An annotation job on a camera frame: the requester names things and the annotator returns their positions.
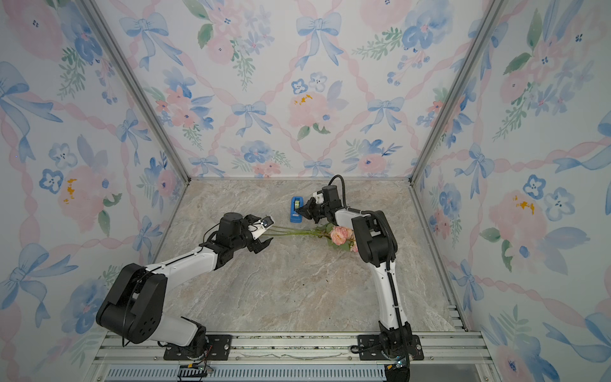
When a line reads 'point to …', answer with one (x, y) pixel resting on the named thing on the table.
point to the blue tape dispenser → (296, 203)
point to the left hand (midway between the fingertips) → (264, 224)
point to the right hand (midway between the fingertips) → (296, 208)
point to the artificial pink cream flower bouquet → (341, 237)
